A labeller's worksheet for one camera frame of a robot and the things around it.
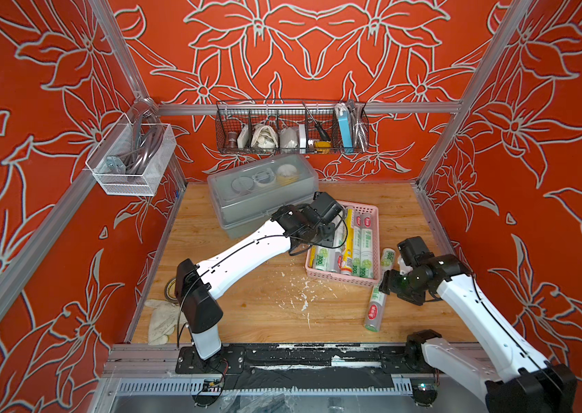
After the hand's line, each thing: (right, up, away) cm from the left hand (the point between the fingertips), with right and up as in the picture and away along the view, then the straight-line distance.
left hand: (327, 232), depth 75 cm
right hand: (+18, -18, +1) cm, 25 cm away
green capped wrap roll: (-1, -10, +10) cm, 14 cm away
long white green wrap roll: (+15, -25, +3) cm, 29 cm away
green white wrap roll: (+13, -7, +18) cm, 23 cm away
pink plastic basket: (+7, -6, +16) cm, 18 cm away
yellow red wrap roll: (-3, -10, +14) cm, 18 cm away
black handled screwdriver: (0, +37, +20) cm, 42 cm away
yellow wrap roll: (+8, -13, +10) cm, 19 cm away
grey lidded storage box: (-27, +11, +13) cm, 32 cm away
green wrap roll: (+17, -8, +17) cm, 25 cm away
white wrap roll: (+5, -12, +11) cm, 17 cm away
